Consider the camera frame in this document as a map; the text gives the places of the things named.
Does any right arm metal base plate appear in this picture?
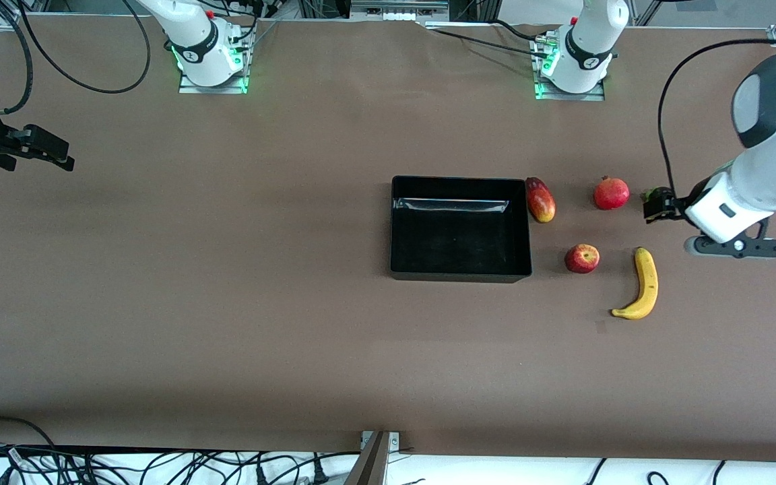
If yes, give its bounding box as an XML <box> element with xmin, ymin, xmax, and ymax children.
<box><xmin>178</xmin><ymin>64</ymin><xmax>250</xmax><ymax>94</ymax></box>

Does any black cable on table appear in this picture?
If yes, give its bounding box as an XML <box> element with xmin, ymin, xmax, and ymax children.
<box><xmin>426</xmin><ymin>27</ymin><xmax>550</xmax><ymax>60</ymax></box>

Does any black looped floor cable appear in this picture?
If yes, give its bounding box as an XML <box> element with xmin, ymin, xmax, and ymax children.
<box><xmin>0</xmin><ymin>415</ymin><xmax>59</xmax><ymax>465</ymax></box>

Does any brown table cover sheet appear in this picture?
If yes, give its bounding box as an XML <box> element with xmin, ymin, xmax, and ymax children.
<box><xmin>0</xmin><ymin>13</ymin><xmax>776</xmax><ymax>465</ymax></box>

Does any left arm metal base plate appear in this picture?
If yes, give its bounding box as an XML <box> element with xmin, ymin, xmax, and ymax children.
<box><xmin>533</xmin><ymin>79</ymin><xmax>606</xmax><ymax>102</ymax></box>

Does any red yellow mango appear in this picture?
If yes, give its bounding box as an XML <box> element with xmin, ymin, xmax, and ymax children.
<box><xmin>526</xmin><ymin>176</ymin><xmax>556</xmax><ymax>224</ymax></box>

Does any small metal bracket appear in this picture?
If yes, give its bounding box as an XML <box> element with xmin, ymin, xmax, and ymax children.
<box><xmin>360</xmin><ymin>430</ymin><xmax>402</xmax><ymax>451</ymax></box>

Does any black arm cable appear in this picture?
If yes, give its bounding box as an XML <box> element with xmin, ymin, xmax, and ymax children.
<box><xmin>657</xmin><ymin>39</ymin><xmax>776</xmax><ymax>203</ymax></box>
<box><xmin>0</xmin><ymin>0</ymin><xmax>153</xmax><ymax>115</ymax></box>

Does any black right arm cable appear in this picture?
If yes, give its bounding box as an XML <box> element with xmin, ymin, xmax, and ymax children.
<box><xmin>0</xmin><ymin>0</ymin><xmax>153</xmax><ymax>115</ymax></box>

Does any grey metal profile bar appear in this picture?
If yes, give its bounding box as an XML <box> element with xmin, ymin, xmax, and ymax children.
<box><xmin>344</xmin><ymin>431</ymin><xmax>390</xmax><ymax>485</ymax></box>

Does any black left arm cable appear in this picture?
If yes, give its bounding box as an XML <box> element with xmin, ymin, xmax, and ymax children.
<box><xmin>657</xmin><ymin>39</ymin><xmax>776</xmax><ymax>203</ymax></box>

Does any red apple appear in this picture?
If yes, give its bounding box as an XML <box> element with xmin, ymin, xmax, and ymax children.
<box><xmin>565</xmin><ymin>243</ymin><xmax>601</xmax><ymax>274</ymax></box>

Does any yellow banana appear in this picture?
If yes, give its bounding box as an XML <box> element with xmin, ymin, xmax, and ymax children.
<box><xmin>611</xmin><ymin>247</ymin><xmax>659</xmax><ymax>321</ymax></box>

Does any grey metal device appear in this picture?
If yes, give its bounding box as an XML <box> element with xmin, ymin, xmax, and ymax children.
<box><xmin>350</xmin><ymin>0</ymin><xmax>449</xmax><ymax>22</ymax></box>

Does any red pomegranate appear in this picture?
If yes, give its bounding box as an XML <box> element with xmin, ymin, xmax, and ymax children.
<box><xmin>593</xmin><ymin>176</ymin><xmax>631</xmax><ymax>211</ymax></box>

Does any black plastic box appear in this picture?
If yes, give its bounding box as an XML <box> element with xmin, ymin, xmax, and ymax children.
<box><xmin>389</xmin><ymin>175</ymin><xmax>534</xmax><ymax>284</ymax></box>

